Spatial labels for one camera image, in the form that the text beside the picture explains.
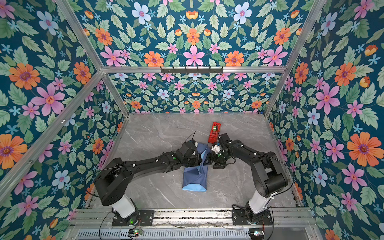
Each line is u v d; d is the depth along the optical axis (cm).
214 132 102
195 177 80
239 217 74
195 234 77
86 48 80
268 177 47
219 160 79
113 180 47
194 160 77
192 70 92
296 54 84
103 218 74
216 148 86
